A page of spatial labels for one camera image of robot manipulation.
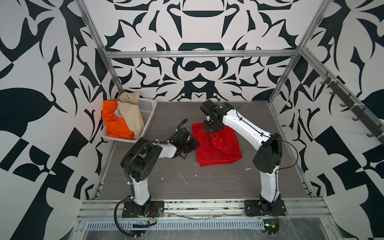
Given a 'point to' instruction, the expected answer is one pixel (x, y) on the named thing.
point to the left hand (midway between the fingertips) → (201, 141)
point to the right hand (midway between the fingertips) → (210, 128)
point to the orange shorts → (117, 127)
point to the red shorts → (221, 147)
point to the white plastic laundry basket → (147, 107)
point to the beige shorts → (128, 111)
